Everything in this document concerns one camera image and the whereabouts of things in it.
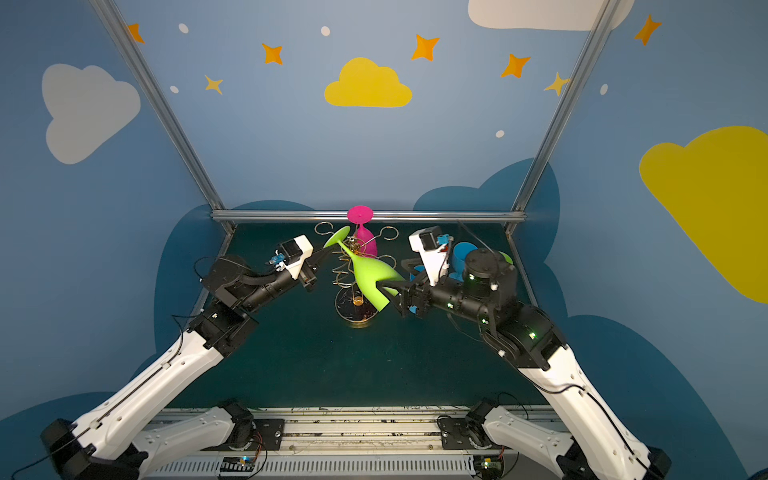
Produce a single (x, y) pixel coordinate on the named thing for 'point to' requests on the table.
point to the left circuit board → (236, 467)
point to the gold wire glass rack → (352, 303)
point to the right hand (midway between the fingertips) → (396, 270)
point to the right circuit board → (489, 466)
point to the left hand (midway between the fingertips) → (329, 236)
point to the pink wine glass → (362, 215)
